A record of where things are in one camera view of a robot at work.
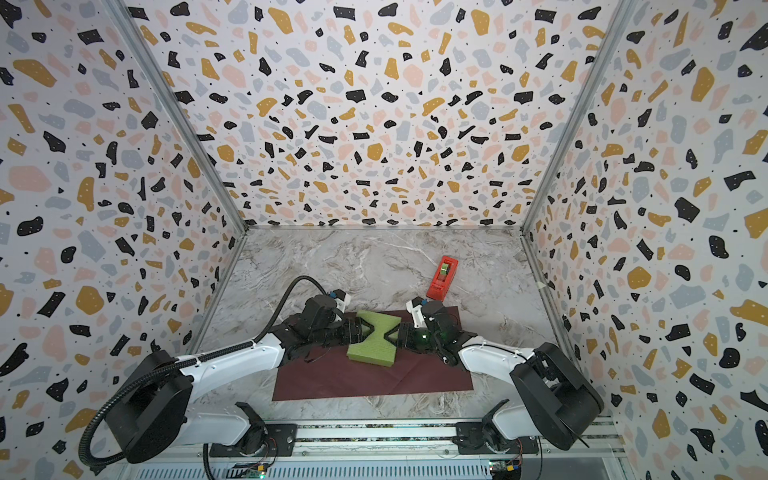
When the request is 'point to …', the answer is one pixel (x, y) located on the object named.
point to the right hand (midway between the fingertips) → (384, 335)
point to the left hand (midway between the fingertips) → (369, 327)
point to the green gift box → (375, 349)
